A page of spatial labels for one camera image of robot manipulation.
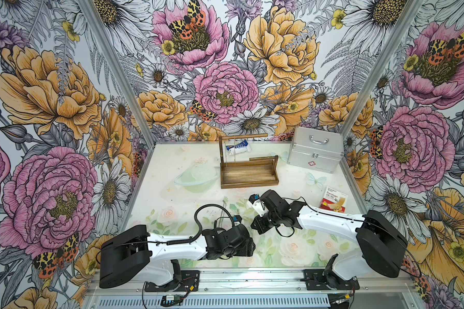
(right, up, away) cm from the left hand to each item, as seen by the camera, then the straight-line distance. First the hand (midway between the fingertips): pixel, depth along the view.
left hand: (245, 252), depth 80 cm
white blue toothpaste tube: (+3, +44, +38) cm, 58 cm away
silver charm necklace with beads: (-3, +44, +36) cm, 57 cm away
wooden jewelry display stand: (+8, +31, +29) cm, 43 cm away
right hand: (+4, +8, +2) cm, 9 cm away
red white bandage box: (+42, +19, +12) cm, 47 cm away
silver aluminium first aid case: (+37, +43, +20) cm, 60 cm away
